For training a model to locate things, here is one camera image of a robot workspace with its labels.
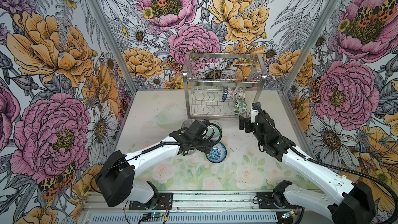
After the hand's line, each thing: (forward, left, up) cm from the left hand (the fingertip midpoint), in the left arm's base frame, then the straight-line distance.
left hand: (203, 145), depth 83 cm
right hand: (+8, -23, +12) cm, 27 cm away
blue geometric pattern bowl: (+43, -17, -5) cm, 46 cm away
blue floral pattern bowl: (-2, -8, -6) cm, 10 cm away
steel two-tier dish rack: (+49, -15, -3) cm, 51 cm away
